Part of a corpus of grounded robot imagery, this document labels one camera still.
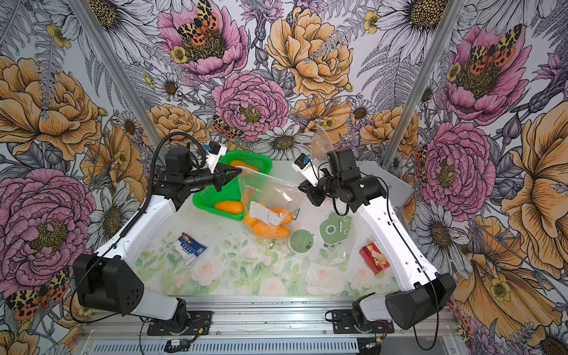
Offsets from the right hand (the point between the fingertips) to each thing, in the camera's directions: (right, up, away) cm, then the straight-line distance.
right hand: (304, 190), depth 72 cm
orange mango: (-6, -10, +8) cm, 14 cm away
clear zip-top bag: (+7, -20, +24) cm, 32 cm away
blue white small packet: (-44, -23, +15) cm, 52 cm away
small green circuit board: (-42, -51, +1) cm, 66 cm away
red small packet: (+28, -27, +12) cm, 40 cm away
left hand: (-22, +5, +5) cm, 23 cm away
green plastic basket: (-43, -5, +32) cm, 54 cm away
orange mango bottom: (-29, -8, +23) cm, 37 cm away
